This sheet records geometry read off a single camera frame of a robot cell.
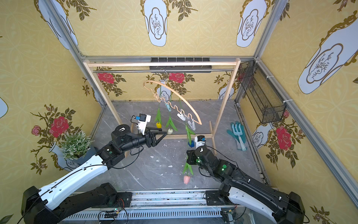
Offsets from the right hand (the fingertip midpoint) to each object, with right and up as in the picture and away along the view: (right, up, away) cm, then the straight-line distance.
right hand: (186, 154), depth 76 cm
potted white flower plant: (-60, +4, -1) cm, 60 cm away
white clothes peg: (-2, +21, -6) cm, 22 cm away
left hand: (-10, +13, -8) cm, 18 cm away
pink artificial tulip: (0, -11, -3) cm, 12 cm away
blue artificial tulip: (+3, +6, +2) cm, 7 cm away
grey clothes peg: (+3, +17, -9) cm, 20 cm away
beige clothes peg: (-22, +34, +47) cm, 62 cm away
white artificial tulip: (-9, +16, +8) cm, 20 cm away
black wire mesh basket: (+49, +27, +6) cm, 56 cm away
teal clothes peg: (-10, +26, -1) cm, 28 cm away
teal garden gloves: (+42, +6, +24) cm, 49 cm away
